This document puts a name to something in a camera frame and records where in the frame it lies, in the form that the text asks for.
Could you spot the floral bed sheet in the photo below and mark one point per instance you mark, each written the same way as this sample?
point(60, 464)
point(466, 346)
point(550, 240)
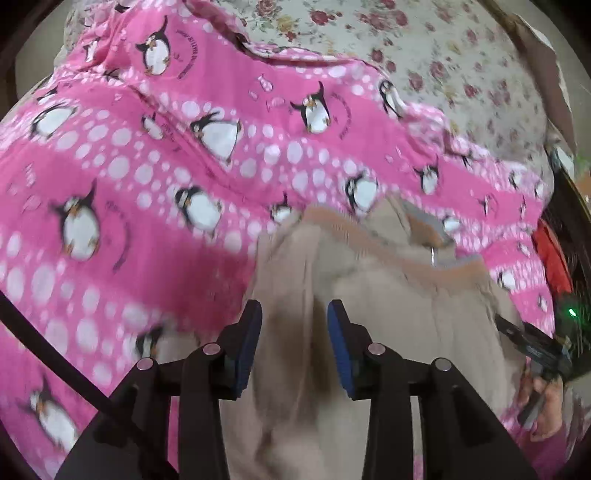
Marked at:
point(495, 77)

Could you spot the person's right hand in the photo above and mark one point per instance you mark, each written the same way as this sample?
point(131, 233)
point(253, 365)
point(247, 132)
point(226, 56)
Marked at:
point(550, 417)

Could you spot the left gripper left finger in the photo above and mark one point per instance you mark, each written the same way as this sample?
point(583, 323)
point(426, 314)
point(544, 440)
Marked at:
point(170, 414)

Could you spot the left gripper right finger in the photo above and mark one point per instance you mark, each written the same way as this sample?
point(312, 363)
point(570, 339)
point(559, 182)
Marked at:
point(424, 417)

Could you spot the pink penguin blanket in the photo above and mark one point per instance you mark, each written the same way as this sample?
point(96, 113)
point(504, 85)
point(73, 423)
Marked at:
point(136, 185)

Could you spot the beige zip jacket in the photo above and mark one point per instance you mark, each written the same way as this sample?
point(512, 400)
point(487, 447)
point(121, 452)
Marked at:
point(396, 276)

